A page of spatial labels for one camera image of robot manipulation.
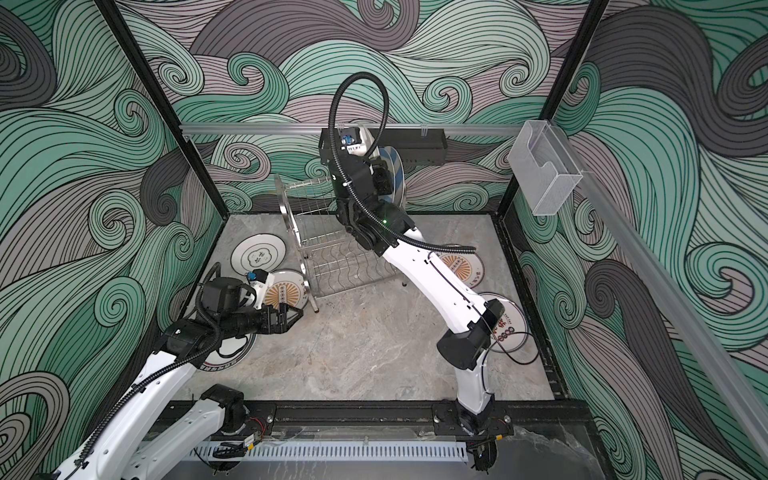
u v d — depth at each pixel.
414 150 0.95
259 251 1.07
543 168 0.79
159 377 0.45
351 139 0.52
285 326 0.64
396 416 0.75
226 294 0.56
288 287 0.98
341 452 0.76
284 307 0.66
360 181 0.46
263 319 0.64
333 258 1.04
